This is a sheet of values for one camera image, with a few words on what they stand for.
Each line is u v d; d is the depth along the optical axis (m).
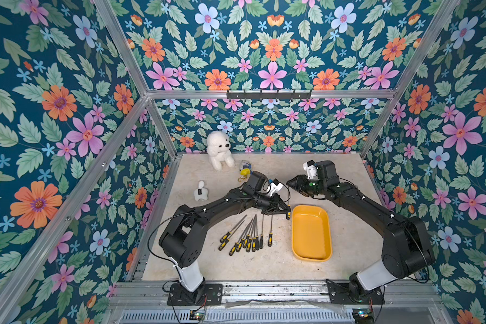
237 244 0.86
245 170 1.08
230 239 0.87
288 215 0.78
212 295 0.73
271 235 0.88
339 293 0.73
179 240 0.47
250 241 0.86
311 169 0.81
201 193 0.99
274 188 0.80
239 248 0.84
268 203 0.75
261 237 0.88
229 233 0.89
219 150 1.03
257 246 0.85
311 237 0.87
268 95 0.94
